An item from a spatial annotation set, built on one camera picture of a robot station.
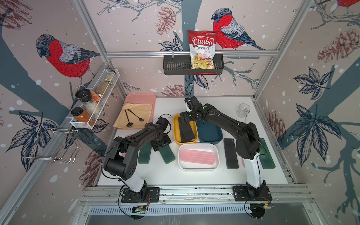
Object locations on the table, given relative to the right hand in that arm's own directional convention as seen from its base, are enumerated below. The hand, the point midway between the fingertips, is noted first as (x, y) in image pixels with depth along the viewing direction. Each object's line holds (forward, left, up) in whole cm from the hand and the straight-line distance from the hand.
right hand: (185, 116), depth 92 cm
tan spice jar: (+2, +46, +23) cm, 51 cm away
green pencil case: (-22, +25, -12) cm, 35 cm away
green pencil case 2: (-23, +10, -9) cm, 27 cm away
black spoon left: (0, +42, -12) cm, 43 cm away
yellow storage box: (-9, +5, -13) cm, 17 cm away
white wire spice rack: (-7, +44, +21) cm, 50 cm away
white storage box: (-28, -3, -13) cm, 31 cm away
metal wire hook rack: (-33, +51, +22) cm, 65 cm away
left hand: (-15, +11, -10) cm, 21 cm away
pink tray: (+28, +36, -12) cm, 47 cm away
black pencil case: (-3, 0, -9) cm, 10 cm away
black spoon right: (+6, +36, -13) cm, 38 cm away
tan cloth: (+7, +41, -11) cm, 43 cm away
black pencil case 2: (-5, -1, +9) cm, 11 cm away
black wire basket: (+38, +8, +14) cm, 42 cm away
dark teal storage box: (-6, -17, -11) cm, 21 cm away
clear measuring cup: (+15, -45, -9) cm, 48 cm away
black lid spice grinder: (-12, +47, +24) cm, 54 cm away
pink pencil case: (-23, -9, -11) cm, 27 cm away
